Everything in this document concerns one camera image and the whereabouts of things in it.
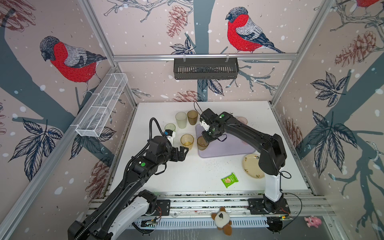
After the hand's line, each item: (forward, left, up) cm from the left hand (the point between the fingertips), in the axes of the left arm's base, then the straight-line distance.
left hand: (181, 149), depth 74 cm
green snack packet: (-10, -26, -18) cm, 33 cm away
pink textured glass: (+30, -41, -14) cm, 53 cm away
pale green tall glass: (+27, +2, -10) cm, 29 cm away
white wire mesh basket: (+9, +44, +10) cm, 46 cm away
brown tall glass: (+5, -11, -6) cm, 13 cm away
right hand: (+10, -13, -9) cm, 19 cm away
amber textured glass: (+13, -2, -14) cm, 19 cm away
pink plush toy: (-29, -61, -15) cm, 70 cm away
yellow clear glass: (+29, -5, -9) cm, 30 cm away
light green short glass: (+25, +10, -14) cm, 30 cm away
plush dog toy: (-29, -20, -16) cm, 39 cm away
